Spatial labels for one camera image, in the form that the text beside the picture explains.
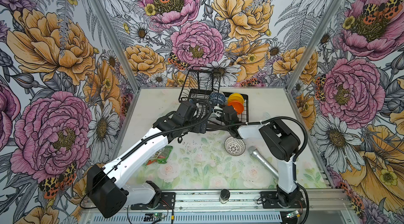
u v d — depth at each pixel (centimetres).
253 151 86
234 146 91
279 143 53
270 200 74
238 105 103
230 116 77
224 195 68
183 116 57
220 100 100
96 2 78
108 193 37
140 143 46
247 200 76
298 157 54
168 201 74
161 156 83
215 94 111
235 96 105
